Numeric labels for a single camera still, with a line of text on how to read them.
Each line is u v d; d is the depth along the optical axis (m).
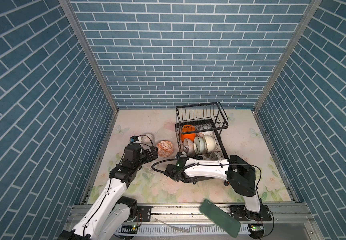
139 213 0.73
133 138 0.70
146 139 1.03
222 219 0.72
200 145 0.89
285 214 0.76
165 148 0.96
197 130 0.77
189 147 0.87
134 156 0.61
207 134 0.99
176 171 0.60
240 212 0.74
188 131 0.77
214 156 0.96
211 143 0.91
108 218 0.54
